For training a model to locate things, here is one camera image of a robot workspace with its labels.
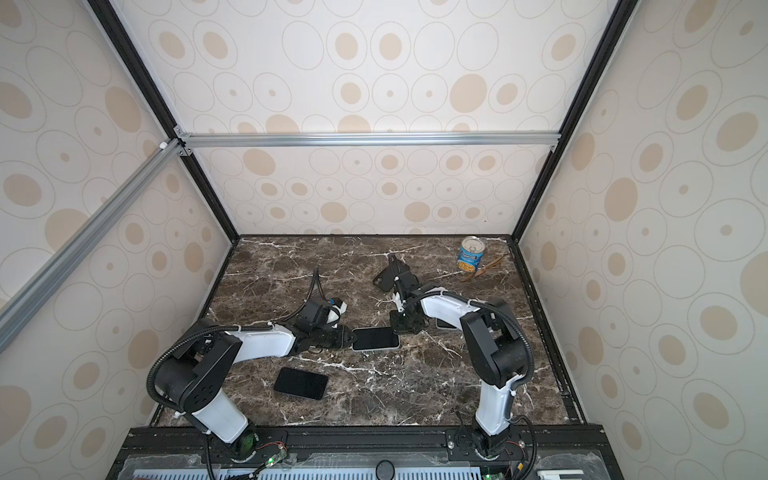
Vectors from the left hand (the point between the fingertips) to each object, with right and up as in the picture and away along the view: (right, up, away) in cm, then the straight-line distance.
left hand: (363, 335), depth 90 cm
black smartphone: (-18, -13, -4) cm, 22 cm away
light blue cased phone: (+24, +2, +4) cm, 25 cm away
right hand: (+11, 0, +5) cm, 12 cm away
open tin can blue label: (+36, +25, +13) cm, 46 cm away
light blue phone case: (+4, -2, +3) cm, 5 cm away
